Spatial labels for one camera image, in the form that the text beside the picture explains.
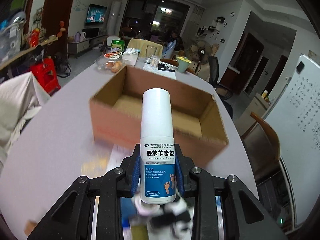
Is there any black office chair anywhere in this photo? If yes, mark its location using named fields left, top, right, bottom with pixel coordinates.
left=208, top=56, right=233, bottom=119

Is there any open cardboard box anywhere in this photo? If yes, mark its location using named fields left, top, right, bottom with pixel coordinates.
left=89, top=66, right=229, bottom=167

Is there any white cloth covered chair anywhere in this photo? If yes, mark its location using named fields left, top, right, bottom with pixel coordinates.
left=0, top=72, right=50, bottom=168

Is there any red plastic stool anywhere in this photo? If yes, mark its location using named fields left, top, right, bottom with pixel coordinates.
left=30, top=58, right=61, bottom=94

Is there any whiteboard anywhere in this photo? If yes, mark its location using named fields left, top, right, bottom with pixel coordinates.
left=266, top=55, right=319, bottom=226

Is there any clear food container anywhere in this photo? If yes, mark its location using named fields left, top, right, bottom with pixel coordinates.
left=96, top=53, right=123, bottom=73

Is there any green snack canister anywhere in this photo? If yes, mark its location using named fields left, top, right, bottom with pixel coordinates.
left=110, top=40, right=125, bottom=55

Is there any clear storage bin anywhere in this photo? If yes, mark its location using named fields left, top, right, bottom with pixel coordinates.
left=0, top=23, right=22, bottom=63

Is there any wooden chair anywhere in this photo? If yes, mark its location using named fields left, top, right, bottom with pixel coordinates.
left=240, top=112, right=280, bottom=182

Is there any panda plush toy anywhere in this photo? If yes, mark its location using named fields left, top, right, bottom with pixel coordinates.
left=133, top=194, right=191, bottom=229

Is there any white blue spray bottle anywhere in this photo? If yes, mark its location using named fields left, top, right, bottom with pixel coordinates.
left=140, top=88, right=176, bottom=205

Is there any green mug with lid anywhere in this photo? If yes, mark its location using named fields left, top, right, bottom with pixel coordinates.
left=176, top=56, right=191, bottom=73

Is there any clear drinking glass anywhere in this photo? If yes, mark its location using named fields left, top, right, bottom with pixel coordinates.
left=145, top=45, right=157, bottom=62

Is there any wall television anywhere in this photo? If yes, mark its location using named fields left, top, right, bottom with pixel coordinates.
left=85, top=4, right=107, bottom=25

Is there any seated person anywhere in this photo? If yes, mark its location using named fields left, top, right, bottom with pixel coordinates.
left=171, top=31, right=184, bottom=51

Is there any standing fan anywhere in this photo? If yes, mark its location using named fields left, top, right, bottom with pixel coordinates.
left=186, top=40, right=212, bottom=64

